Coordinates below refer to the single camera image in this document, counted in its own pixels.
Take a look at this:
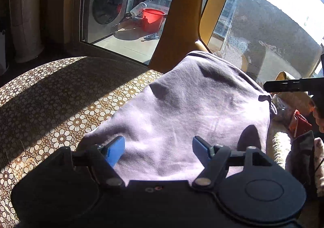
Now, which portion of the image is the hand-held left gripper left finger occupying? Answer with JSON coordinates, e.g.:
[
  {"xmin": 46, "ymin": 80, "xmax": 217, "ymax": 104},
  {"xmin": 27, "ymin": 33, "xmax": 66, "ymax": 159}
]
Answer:
[{"xmin": 58, "ymin": 136, "xmax": 126, "ymax": 190}]

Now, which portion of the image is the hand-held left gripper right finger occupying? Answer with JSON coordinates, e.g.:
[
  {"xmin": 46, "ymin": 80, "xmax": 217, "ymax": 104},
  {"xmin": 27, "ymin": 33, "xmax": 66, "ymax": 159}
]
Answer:
[{"xmin": 192, "ymin": 136, "xmax": 275, "ymax": 190}]

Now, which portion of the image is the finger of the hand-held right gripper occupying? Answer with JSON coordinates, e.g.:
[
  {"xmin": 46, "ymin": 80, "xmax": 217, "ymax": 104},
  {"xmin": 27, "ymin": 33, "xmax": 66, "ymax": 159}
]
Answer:
[{"xmin": 263, "ymin": 77, "xmax": 324, "ymax": 93}]

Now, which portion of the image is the lilac sweatshirt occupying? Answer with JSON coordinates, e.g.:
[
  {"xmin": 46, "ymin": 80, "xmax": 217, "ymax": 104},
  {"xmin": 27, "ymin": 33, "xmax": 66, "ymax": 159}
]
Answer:
[{"xmin": 80, "ymin": 50, "xmax": 277, "ymax": 185}]

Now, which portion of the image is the person's right hand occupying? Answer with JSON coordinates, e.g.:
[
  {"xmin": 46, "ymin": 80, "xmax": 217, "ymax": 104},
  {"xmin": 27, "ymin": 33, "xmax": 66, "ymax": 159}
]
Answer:
[{"xmin": 313, "ymin": 107, "xmax": 324, "ymax": 131}]

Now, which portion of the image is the red bucket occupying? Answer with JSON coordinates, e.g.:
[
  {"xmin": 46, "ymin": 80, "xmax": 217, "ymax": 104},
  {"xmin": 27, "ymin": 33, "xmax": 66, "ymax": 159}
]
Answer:
[{"xmin": 141, "ymin": 8, "xmax": 167, "ymax": 32}]

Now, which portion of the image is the clear plastic bottle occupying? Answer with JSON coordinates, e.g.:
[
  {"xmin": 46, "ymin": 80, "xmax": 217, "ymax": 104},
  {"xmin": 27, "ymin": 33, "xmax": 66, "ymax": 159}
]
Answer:
[{"xmin": 130, "ymin": 2, "xmax": 148, "ymax": 16}]

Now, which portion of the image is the white washing machine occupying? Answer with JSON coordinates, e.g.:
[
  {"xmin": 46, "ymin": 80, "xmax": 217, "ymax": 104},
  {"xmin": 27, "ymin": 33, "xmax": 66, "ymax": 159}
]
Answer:
[{"xmin": 87, "ymin": 0, "xmax": 129, "ymax": 41}]

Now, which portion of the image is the white tower air conditioner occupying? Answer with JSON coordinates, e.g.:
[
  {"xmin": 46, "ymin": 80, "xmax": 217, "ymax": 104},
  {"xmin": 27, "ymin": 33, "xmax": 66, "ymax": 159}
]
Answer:
[{"xmin": 10, "ymin": 0, "xmax": 44, "ymax": 64}]

